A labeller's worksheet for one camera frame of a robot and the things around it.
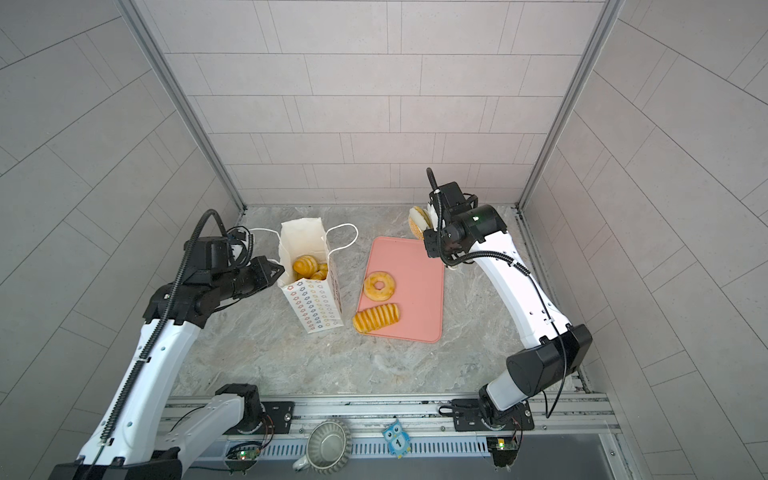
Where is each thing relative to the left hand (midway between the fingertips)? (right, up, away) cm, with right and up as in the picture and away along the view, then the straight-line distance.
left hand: (291, 264), depth 70 cm
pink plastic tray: (+32, -10, +21) cm, 40 cm away
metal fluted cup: (+10, -41, -3) cm, 42 cm away
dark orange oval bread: (+3, -4, +16) cm, 17 cm away
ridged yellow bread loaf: (+19, -17, +14) cm, 29 cm away
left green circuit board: (-8, -41, -6) cm, 42 cm away
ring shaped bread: (+21, -12, +20) cm, 31 cm away
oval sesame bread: (+31, +11, +7) cm, 34 cm away
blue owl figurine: (+26, -40, -3) cm, 47 cm away
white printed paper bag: (+5, -10, +5) cm, 12 cm away
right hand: (+34, +5, +5) cm, 35 cm away
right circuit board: (+50, -43, -2) cm, 66 cm away
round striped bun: (-1, -2, +13) cm, 13 cm away
